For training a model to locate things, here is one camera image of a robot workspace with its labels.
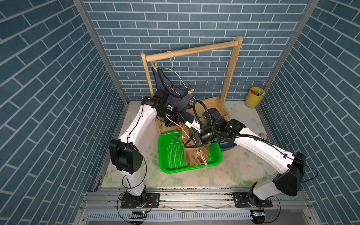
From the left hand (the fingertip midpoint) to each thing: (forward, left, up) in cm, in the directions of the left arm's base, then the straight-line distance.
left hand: (188, 121), depth 76 cm
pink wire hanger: (-11, +1, +4) cm, 12 cm away
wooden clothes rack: (+32, -27, -15) cm, 44 cm away
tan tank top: (-19, -3, -2) cm, 20 cm away
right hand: (-16, +1, +1) cm, 16 cm away
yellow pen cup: (+36, -54, -13) cm, 66 cm away
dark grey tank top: (+15, +6, +5) cm, 17 cm away
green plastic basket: (-7, +10, -26) cm, 29 cm away
